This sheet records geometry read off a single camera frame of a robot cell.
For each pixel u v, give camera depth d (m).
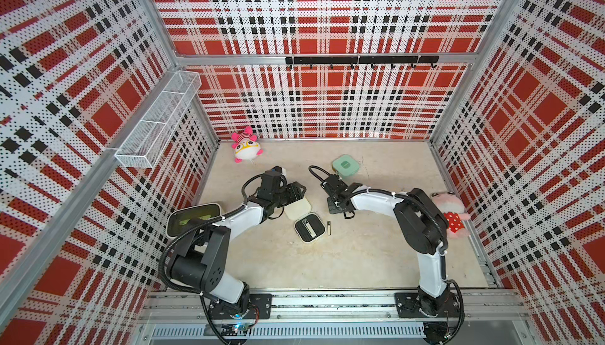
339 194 0.74
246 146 1.09
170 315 0.74
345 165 1.08
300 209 0.91
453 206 0.89
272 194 0.72
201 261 0.44
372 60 0.89
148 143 0.94
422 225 0.52
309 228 0.90
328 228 0.90
